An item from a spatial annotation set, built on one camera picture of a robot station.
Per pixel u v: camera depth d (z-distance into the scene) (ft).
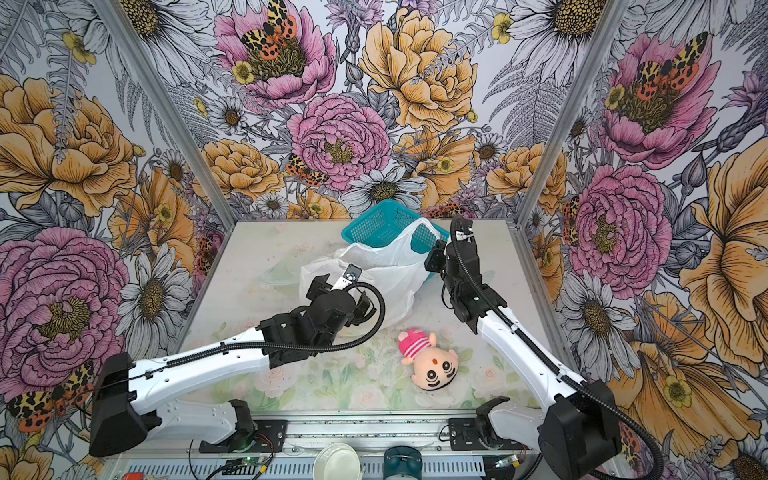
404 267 2.68
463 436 2.43
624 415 1.22
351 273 2.05
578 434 1.28
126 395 1.32
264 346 1.62
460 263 1.92
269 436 2.41
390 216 3.91
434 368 2.54
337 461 2.34
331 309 1.72
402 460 2.10
